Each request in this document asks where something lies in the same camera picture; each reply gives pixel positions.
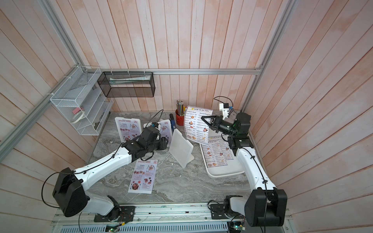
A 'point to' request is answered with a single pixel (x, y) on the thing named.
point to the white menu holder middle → (165, 130)
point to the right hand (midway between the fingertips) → (201, 118)
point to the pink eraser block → (76, 110)
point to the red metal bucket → (179, 119)
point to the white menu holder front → (181, 149)
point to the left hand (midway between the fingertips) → (165, 143)
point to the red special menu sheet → (143, 178)
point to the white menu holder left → (128, 128)
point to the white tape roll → (77, 117)
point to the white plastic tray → (234, 167)
